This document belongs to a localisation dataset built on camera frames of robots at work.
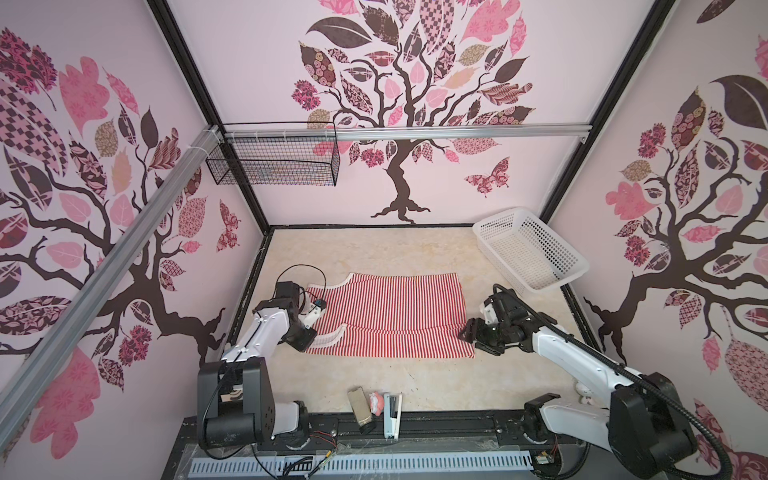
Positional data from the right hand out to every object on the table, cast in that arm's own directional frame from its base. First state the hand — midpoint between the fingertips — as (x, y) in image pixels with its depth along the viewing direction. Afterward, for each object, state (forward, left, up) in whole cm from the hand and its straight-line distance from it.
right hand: (465, 336), depth 85 cm
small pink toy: (-17, +26, 0) cm, 31 cm away
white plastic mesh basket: (+36, -31, -4) cm, 48 cm away
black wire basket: (+51, +57, +29) cm, 82 cm away
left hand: (-1, +49, -2) cm, 49 cm away
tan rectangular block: (-17, +30, -2) cm, 35 cm away
